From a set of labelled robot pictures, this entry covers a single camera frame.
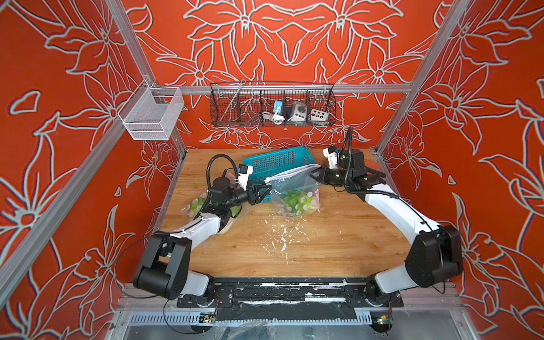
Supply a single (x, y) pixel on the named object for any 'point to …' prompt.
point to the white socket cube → (319, 115)
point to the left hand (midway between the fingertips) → (268, 186)
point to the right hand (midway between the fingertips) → (305, 172)
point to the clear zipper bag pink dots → (239, 208)
